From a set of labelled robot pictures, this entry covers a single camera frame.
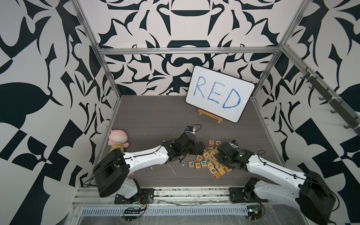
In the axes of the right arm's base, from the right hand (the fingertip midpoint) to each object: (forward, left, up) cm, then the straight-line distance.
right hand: (217, 156), depth 85 cm
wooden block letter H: (-5, +12, 0) cm, 13 cm away
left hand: (+4, +11, +9) cm, 15 cm away
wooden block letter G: (-1, +11, 0) cm, 11 cm away
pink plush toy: (+10, +61, +5) cm, 62 cm away
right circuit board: (-27, -14, -4) cm, 31 cm away
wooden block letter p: (-5, +16, 0) cm, 17 cm away
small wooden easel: (+30, +1, +2) cm, 30 cm away
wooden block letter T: (+9, +2, 0) cm, 10 cm away
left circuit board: (-29, +47, -2) cm, 56 cm away
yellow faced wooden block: (-10, +2, 0) cm, 11 cm away
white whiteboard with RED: (+35, -6, +16) cm, 39 cm away
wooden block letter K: (-4, +9, 0) cm, 10 cm away
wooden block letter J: (-6, +1, 0) cm, 6 cm away
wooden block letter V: (+9, -2, -1) cm, 9 cm away
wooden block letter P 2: (+2, +4, 0) cm, 5 cm away
